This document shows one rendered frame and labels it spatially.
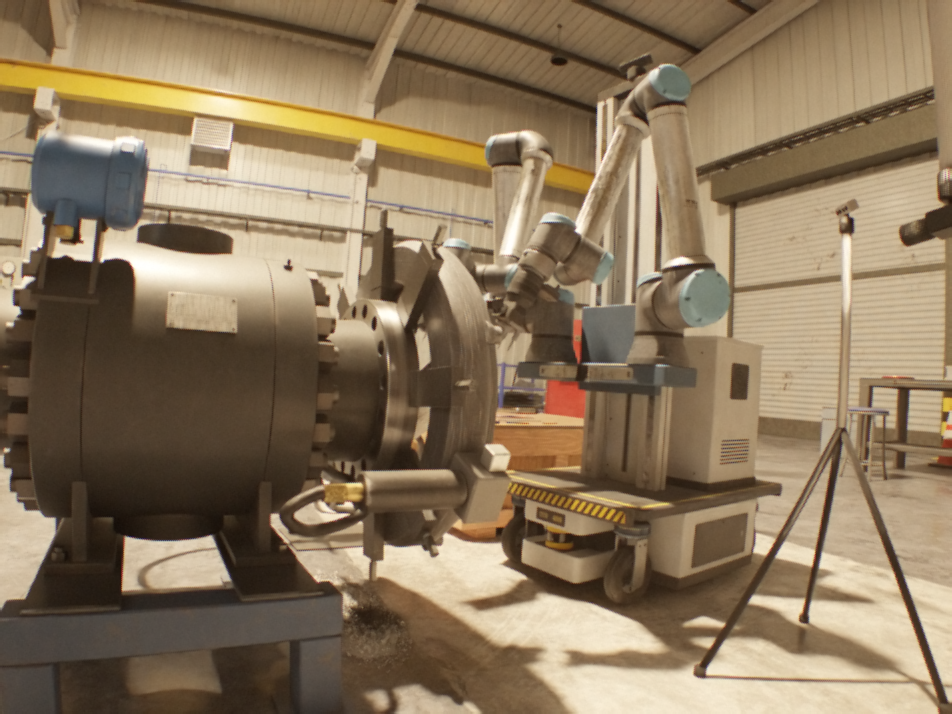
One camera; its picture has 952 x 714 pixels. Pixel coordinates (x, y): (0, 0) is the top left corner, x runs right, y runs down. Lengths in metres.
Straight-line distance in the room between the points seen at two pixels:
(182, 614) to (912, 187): 9.94
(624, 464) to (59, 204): 1.78
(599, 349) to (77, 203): 1.61
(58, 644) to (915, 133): 9.95
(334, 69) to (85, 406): 12.95
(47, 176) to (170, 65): 12.41
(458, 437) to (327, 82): 12.74
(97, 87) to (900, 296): 13.81
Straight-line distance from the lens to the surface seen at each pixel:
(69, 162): 1.15
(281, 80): 13.53
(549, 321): 2.08
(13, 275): 8.40
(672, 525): 1.87
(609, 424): 2.16
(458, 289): 1.25
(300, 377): 1.14
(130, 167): 1.13
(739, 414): 2.20
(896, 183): 10.27
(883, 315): 9.93
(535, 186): 2.07
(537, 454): 2.55
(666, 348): 1.76
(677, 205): 1.68
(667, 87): 1.76
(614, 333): 2.06
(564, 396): 5.39
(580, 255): 1.52
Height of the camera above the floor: 0.65
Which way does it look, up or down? 1 degrees up
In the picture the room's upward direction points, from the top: 4 degrees clockwise
